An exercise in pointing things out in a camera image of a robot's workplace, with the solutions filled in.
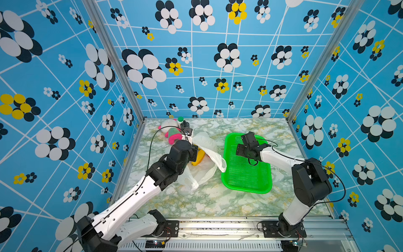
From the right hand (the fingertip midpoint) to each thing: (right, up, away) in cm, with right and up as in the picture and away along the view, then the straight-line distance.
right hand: (243, 150), depth 96 cm
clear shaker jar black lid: (-37, +16, +7) cm, 41 cm away
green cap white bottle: (-41, +20, +13) cm, 48 cm away
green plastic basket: (-1, -14, -5) cm, 15 cm away
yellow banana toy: (-26, -3, -2) cm, 27 cm away
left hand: (-29, +7, -23) cm, 38 cm away
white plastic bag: (-30, -13, -8) cm, 34 cm away
